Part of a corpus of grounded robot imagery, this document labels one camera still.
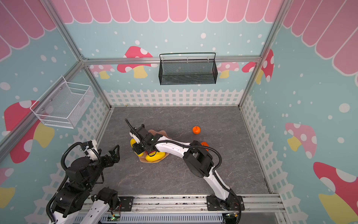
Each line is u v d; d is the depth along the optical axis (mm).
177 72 1026
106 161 591
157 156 831
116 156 632
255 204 760
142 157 851
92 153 530
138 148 764
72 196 453
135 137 711
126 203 743
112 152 603
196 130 1023
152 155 743
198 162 522
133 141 831
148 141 674
